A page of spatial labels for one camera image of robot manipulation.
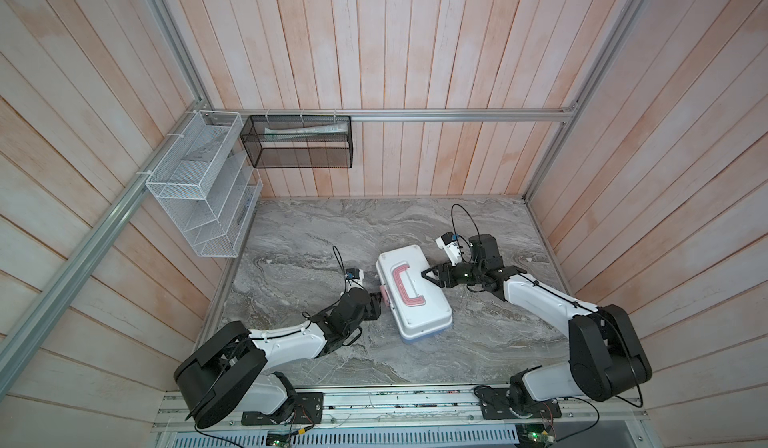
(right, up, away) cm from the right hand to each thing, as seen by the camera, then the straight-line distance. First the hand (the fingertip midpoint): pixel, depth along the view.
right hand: (428, 272), depth 87 cm
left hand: (-15, -9, 0) cm, 18 cm away
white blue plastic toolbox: (-4, -7, -7) cm, 11 cm away
